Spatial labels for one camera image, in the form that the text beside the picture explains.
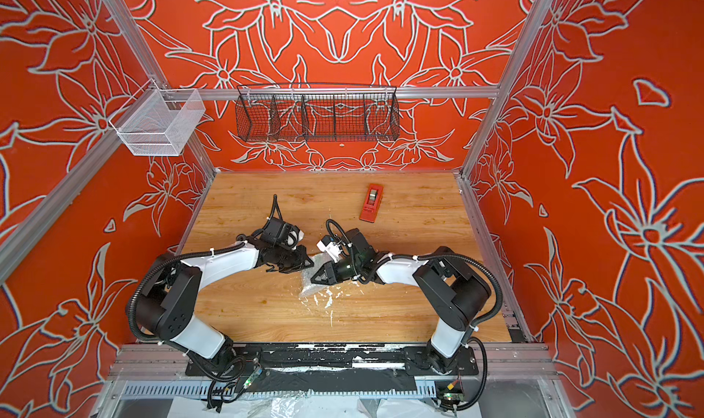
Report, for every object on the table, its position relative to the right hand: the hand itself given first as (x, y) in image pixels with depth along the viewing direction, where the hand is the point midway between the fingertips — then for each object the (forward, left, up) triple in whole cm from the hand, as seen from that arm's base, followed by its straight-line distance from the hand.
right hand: (313, 278), depth 80 cm
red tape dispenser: (+33, -19, -4) cm, 38 cm away
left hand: (+8, +1, -5) cm, 9 cm away
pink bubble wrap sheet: (-2, +1, -1) cm, 3 cm away
